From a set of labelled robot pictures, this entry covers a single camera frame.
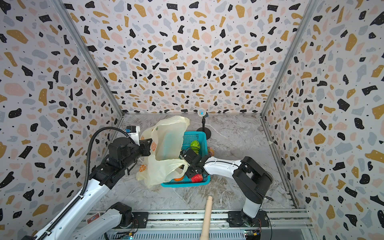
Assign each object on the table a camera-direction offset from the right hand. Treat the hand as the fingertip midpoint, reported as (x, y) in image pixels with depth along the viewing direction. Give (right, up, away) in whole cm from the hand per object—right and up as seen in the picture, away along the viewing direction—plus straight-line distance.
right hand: (185, 166), depth 88 cm
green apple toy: (+5, +11, +8) cm, 15 cm away
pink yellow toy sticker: (+16, +7, +9) cm, 20 cm away
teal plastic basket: (+1, -6, -8) cm, 10 cm away
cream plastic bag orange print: (-13, +17, +7) cm, 23 cm away
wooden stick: (+11, -25, -20) cm, 34 cm away
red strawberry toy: (+7, -5, -6) cm, 11 cm away
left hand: (-15, +19, -16) cm, 29 cm away
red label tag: (-31, -10, -33) cm, 46 cm away
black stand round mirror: (+10, +32, 0) cm, 34 cm away
